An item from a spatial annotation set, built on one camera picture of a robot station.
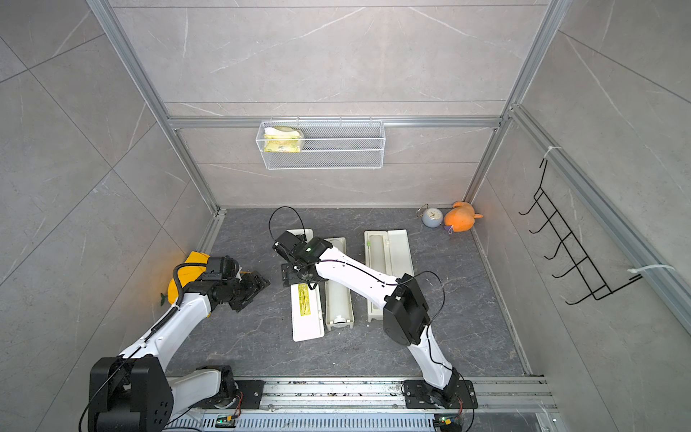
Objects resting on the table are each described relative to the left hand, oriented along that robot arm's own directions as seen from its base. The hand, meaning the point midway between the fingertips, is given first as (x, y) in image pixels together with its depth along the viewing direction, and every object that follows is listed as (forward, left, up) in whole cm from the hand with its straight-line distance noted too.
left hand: (263, 284), depth 86 cm
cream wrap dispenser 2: (+12, -43, -1) cm, 45 cm away
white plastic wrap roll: (-6, -25, -3) cm, 25 cm away
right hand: (0, -13, +4) cm, 14 cm away
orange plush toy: (+29, -75, -2) cm, 81 cm away
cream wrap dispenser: (-10, -16, +3) cm, 19 cm away
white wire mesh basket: (+48, -22, +21) cm, 57 cm away
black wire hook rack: (-16, -85, +23) cm, 89 cm away
